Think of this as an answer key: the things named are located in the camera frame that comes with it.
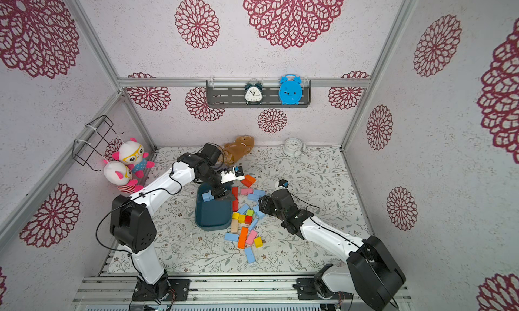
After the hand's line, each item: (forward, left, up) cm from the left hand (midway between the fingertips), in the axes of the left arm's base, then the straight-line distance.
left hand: (229, 189), depth 85 cm
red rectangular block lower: (0, -1, -13) cm, 13 cm away
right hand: (-3, -13, -3) cm, 14 cm away
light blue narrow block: (-10, -10, -13) cm, 19 cm away
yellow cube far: (-18, -12, -13) cm, 25 cm away
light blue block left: (-15, -1, -14) cm, 21 cm away
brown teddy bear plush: (+29, +1, -8) cm, 30 cm away
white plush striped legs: (+4, +45, +5) cm, 46 cm away
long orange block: (-16, -5, -13) cm, 21 cm away
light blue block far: (-23, -9, -14) cm, 28 cm away
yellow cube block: (-6, -2, -12) cm, 13 cm away
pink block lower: (-15, -9, -14) cm, 23 cm away
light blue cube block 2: (-7, +6, +6) cm, 11 cm away
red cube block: (-7, -7, -14) cm, 18 cm away
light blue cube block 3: (-5, -12, -13) cm, 18 cm away
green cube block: (-4, -8, -13) cm, 16 cm away
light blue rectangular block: (+7, -14, -15) cm, 22 cm away
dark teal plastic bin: (-5, +9, -14) cm, 17 cm away
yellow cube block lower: (-7, -4, -12) cm, 15 cm away
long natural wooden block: (-11, -2, -12) cm, 17 cm away
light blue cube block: (+3, +13, -13) cm, 19 cm away
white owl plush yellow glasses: (+17, +47, +4) cm, 50 cm away
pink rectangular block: (+7, -6, -14) cm, 17 cm away
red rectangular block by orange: (+13, -6, -15) cm, 20 cm away
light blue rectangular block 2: (-2, -5, -14) cm, 15 cm away
